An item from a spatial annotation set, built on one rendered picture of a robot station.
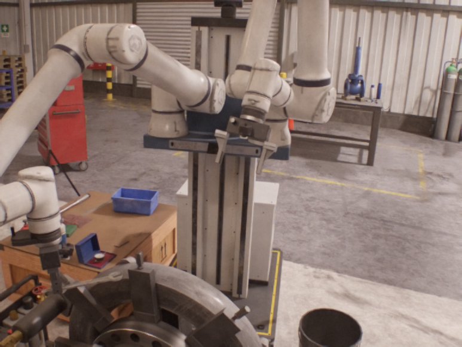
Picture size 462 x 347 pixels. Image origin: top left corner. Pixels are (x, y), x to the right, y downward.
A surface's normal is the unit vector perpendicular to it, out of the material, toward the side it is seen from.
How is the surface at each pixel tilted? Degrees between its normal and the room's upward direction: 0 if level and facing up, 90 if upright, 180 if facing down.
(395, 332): 0
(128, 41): 88
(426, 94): 90
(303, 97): 100
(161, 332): 13
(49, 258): 87
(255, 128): 66
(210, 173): 90
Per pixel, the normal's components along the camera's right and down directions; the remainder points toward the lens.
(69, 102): 0.58, 0.27
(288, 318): 0.04, -0.95
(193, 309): -0.30, 0.27
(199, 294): 0.19, -0.54
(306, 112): -0.54, 0.58
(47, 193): 0.91, 0.09
